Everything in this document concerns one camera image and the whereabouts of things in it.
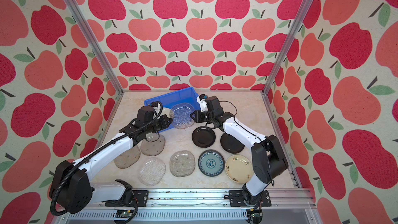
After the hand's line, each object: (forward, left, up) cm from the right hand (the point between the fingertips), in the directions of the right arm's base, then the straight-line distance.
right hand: (195, 114), depth 86 cm
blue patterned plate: (-20, -11, -18) cm, 29 cm away
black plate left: (-5, -5, -17) cm, 18 cm away
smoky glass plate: (-22, +5, -18) cm, 29 cm away
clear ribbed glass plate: (-2, +8, +1) cm, 9 cm away
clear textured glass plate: (-29, +21, -17) cm, 39 cm away
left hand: (-6, +10, +1) cm, 12 cm away
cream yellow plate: (-22, -26, -18) cm, 38 cm away
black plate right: (-9, -22, -15) cm, 28 cm away
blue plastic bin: (+26, +10, -12) cm, 30 cm away
